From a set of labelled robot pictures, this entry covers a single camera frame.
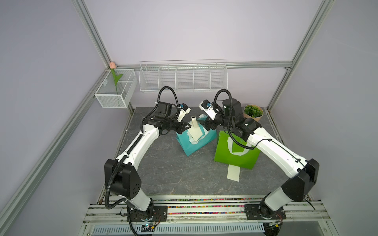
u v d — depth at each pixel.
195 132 0.82
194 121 0.75
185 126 0.72
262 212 0.64
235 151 0.82
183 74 0.98
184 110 0.71
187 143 0.83
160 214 0.74
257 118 1.01
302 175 0.41
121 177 0.43
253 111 0.99
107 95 0.80
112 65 0.89
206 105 0.60
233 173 0.87
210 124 0.65
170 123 0.68
